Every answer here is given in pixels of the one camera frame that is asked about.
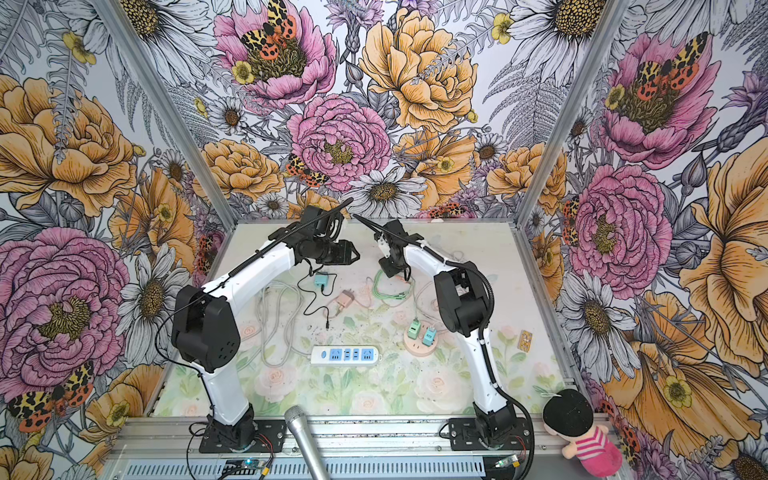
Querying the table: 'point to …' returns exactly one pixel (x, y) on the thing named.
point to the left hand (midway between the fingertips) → (350, 263)
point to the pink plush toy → (568, 413)
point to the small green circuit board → (243, 466)
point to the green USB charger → (414, 329)
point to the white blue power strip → (344, 355)
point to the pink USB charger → (345, 298)
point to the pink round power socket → (416, 346)
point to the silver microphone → (300, 427)
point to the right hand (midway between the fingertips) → (393, 272)
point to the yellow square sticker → (525, 340)
